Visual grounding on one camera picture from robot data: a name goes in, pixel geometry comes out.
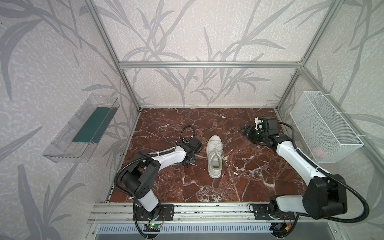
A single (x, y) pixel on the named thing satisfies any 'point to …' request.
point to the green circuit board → (152, 227)
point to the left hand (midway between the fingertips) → (190, 154)
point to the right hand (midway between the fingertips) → (242, 127)
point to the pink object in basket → (317, 151)
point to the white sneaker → (214, 154)
